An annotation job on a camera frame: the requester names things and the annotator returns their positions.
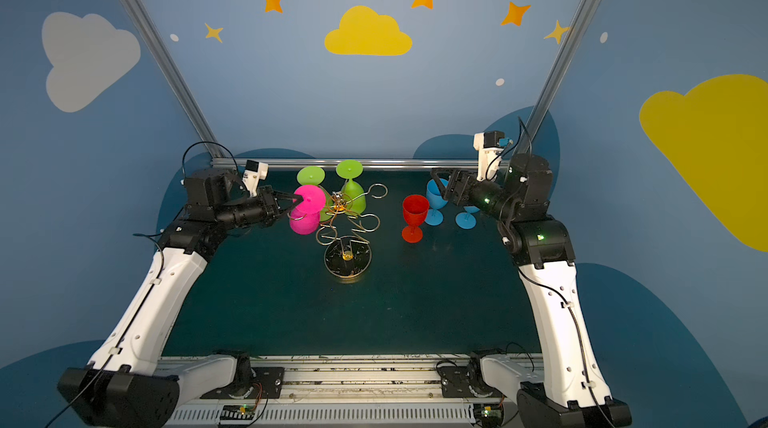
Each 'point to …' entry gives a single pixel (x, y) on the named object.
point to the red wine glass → (415, 209)
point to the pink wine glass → (312, 207)
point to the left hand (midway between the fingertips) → (300, 196)
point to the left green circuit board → (237, 412)
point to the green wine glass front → (315, 176)
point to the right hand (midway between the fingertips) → (447, 168)
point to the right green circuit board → (490, 415)
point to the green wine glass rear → (352, 193)
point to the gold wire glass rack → (348, 254)
